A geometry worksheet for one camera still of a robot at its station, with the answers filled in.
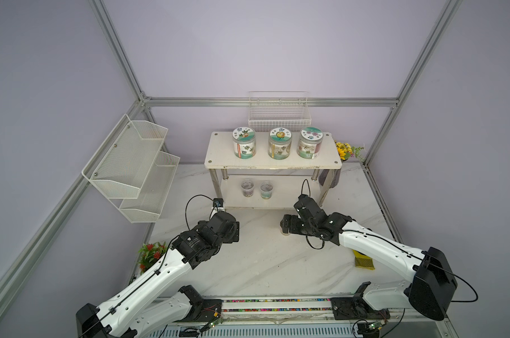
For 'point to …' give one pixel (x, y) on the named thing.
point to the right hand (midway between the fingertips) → (290, 227)
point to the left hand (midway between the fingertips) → (222, 228)
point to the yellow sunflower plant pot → (345, 151)
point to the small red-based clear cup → (284, 234)
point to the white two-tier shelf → (265, 170)
